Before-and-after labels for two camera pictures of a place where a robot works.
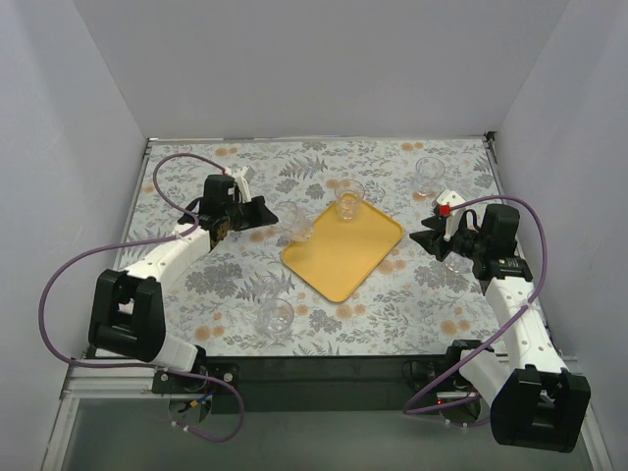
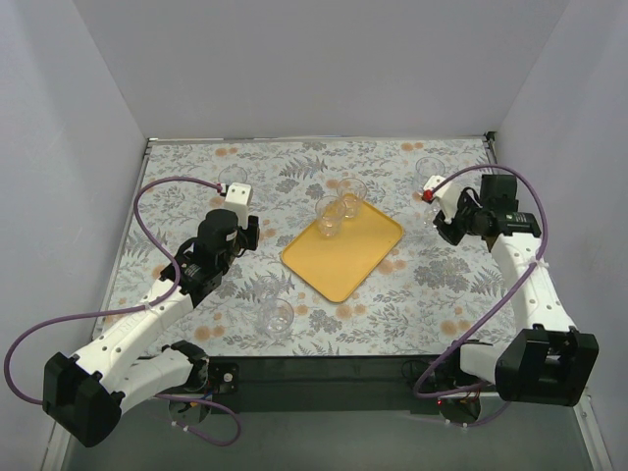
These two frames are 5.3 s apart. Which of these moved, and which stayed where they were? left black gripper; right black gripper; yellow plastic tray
Moved: right black gripper; left black gripper
Stayed: yellow plastic tray
